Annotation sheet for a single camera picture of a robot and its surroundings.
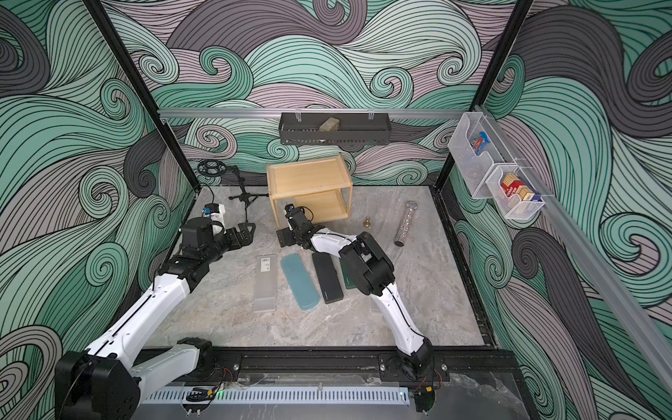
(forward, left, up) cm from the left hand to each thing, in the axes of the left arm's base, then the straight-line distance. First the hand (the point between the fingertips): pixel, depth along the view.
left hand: (243, 224), depth 81 cm
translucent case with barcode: (-13, -5, -21) cm, 25 cm away
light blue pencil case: (-11, -18, -24) cm, 32 cm away
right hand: (+12, -13, -19) cm, 26 cm away
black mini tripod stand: (+26, +9, -15) cm, 31 cm away
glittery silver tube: (+23, -62, -17) cm, 68 cm away
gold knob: (+16, -43, -20) cm, 50 cm away
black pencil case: (-8, -27, -20) cm, 34 cm away
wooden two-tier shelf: (+19, -24, 0) cm, 31 cm away
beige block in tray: (+34, -28, +15) cm, 46 cm away
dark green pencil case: (-10, -34, -18) cm, 40 cm away
